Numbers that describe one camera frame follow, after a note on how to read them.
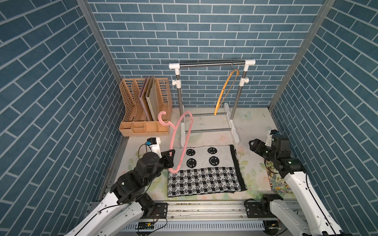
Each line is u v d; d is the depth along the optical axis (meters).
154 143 0.59
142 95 0.87
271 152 0.64
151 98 0.87
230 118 1.08
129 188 0.46
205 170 0.84
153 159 0.49
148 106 0.91
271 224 0.70
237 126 1.09
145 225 0.72
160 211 0.73
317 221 0.40
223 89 0.74
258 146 0.69
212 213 0.74
